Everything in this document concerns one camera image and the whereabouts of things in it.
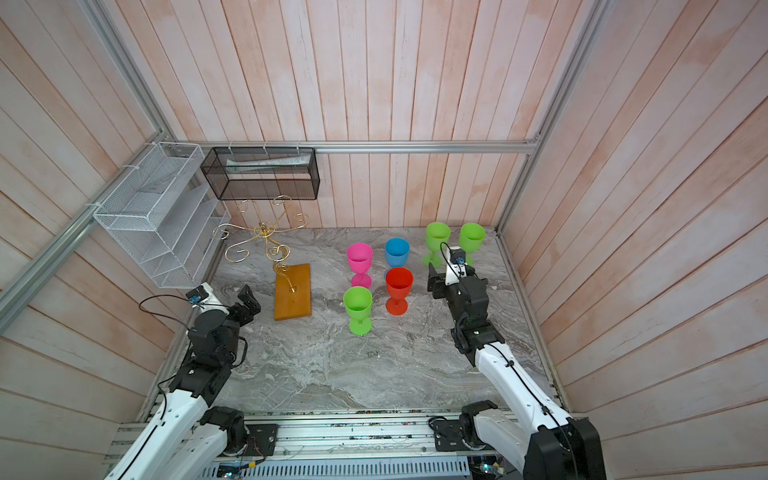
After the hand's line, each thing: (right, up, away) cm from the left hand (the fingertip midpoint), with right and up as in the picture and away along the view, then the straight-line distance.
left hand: (236, 298), depth 77 cm
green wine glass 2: (+69, +17, +21) cm, 74 cm away
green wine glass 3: (+58, +19, +25) cm, 66 cm away
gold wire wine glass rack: (+8, +3, +21) cm, 23 cm away
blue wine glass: (+44, +13, +18) cm, 49 cm away
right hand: (+55, +10, +2) cm, 56 cm away
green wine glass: (+31, -3, +11) cm, 33 cm away
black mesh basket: (-4, +41, +27) cm, 49 cm away
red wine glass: (+44, +4, +11) cm, 45 cm away
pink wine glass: (+32, +11, +18) cm, 38 cm away
